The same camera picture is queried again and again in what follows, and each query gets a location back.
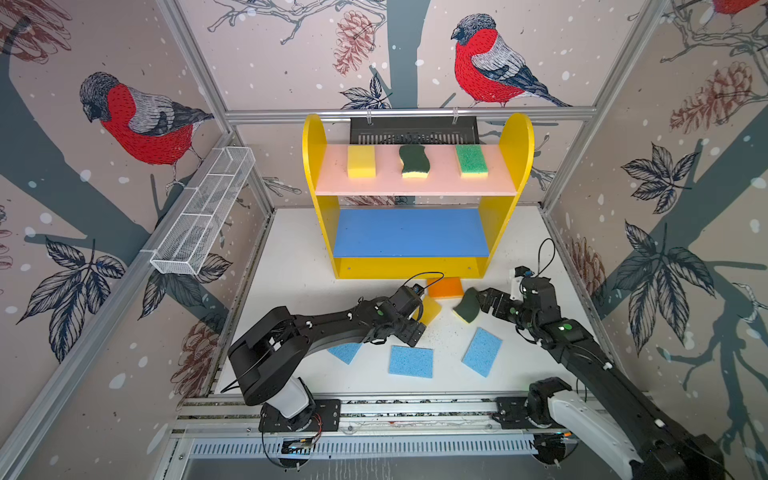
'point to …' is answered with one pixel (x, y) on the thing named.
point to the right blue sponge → (481, 351)
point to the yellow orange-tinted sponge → (431, 309)
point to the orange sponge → (445, 287)
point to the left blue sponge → (345, 352)
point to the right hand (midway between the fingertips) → (487, 295)
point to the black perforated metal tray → (415, 131)
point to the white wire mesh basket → (186, 243)
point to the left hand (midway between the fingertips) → (414, 318)
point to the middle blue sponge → (411, 361)
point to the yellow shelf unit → (414, 243)
